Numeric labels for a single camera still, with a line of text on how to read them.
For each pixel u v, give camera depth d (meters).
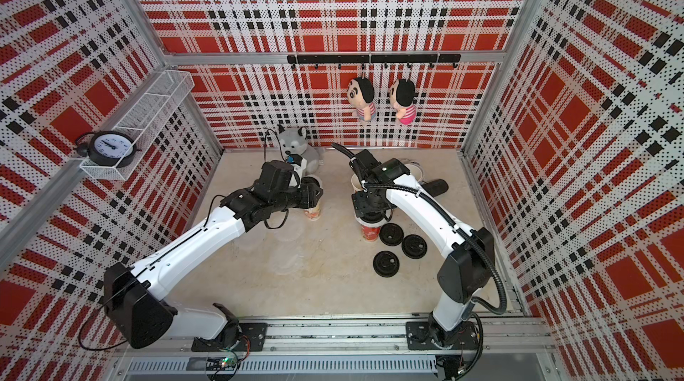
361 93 0.91
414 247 0.91
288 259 0.88
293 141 0.99
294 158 0.69
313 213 0.93
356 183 0.89
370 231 0.86
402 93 0.95
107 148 0.63
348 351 0.72
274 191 0.58
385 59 0.89
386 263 0.86
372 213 0.71
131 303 0.38
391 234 0.93
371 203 0.70
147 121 0.81
